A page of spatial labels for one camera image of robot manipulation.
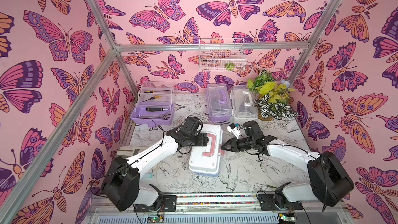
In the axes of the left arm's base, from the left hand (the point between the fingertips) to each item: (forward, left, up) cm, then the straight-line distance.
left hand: (204, 139), depth 84 cm
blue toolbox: (-12, -2, 0) cm, 12 cm away
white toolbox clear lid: (+30, -26, -4) cm, 39 cm away
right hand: (-4, -10, 0) cm, 11 cm away
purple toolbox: (+31, +35, -6) cm, 47 cm away
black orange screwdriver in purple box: (+28, +35, -9) cm, 46 cm away
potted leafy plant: (+17, -38, +13) cm, 43 cm away
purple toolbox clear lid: (+26, -9, +1) cm, 27 cm away
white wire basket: (+45, -11, +24) cm, 52 cm away
